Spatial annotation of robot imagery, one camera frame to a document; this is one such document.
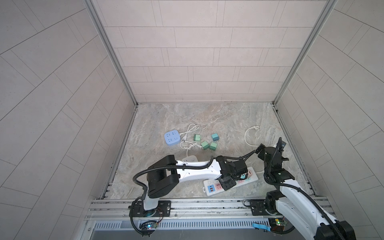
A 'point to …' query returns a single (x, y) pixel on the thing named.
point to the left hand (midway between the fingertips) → (230, 183)
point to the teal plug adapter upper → (215, 137)
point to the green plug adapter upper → (197, 137)
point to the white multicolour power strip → (211, 187)
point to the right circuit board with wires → (277, 224)
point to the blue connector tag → (262, 226)
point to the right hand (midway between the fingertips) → (264, 146)
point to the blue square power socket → (172, 137)
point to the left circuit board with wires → (147, 225)
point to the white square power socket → (190, 158)
